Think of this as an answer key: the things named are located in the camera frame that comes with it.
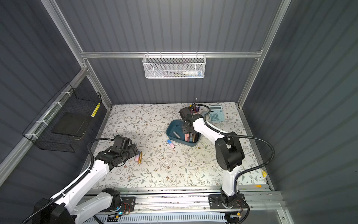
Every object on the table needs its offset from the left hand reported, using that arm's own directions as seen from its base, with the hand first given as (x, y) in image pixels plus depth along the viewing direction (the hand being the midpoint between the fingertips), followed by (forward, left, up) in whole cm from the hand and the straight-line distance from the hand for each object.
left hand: (132, 152), depth 83 cm
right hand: (+17, -36, 0) cm, 39 cm away
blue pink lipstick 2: (+10, -22, -9) cm, 26 cm away
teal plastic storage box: (+20, -25, -8) cm, 33 cm away
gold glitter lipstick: (0, -3, -8) cm, 9 cm away
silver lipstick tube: (+18, -25, -8) cm, 32 cm away
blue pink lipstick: (0, -1, -8) cm, 8 cm away
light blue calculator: (+36, -58, -7) cm, 68 cm away
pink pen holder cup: (+32, -40, +2) cm, 51 cm away
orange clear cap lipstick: (+14, -36, -9) cm, 40 cm away
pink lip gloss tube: (+15, -34, -8) cm, 38 cm away
